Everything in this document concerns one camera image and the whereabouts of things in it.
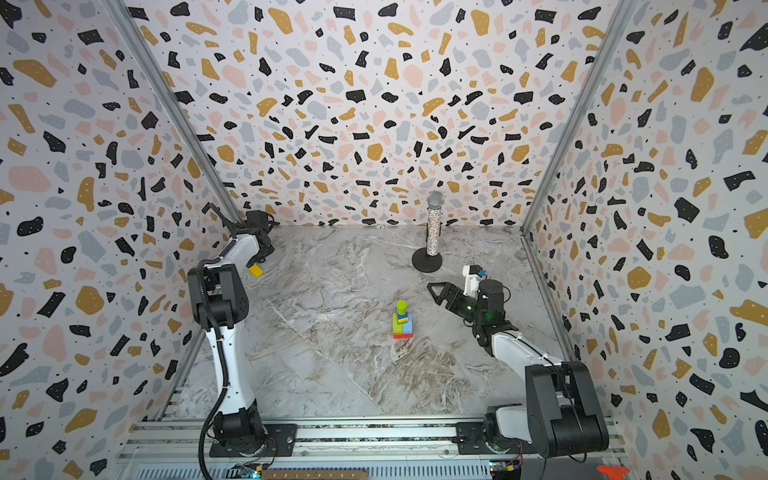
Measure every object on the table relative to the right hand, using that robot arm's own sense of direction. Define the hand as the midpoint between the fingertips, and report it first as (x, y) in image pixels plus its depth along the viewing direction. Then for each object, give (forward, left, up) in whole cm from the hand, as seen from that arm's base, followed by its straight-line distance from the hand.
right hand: (433, 285), depth 85 cm
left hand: (+20, +61, -8) cm, 65 cm away
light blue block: (-7, +7, -12) cm, 15 cm away
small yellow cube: (-6, +9, -9) cm, 14 cm away
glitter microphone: (+18, 0, +15) cm, 24 cm away
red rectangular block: (-9, +9, -14) cm, 19 cm away
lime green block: (-8, +10, -12) cm, 17 cm away
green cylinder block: (-6, +9, -2) cm, 11 cm away
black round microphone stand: (+21, +1, -16) cm, 26 cm away
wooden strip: (-44, +28, -12) cm, 53 cm away
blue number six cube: (-6, +9, -7) cm, 13 cm away
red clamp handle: (-42, -41, -14) cm, 61 cm away
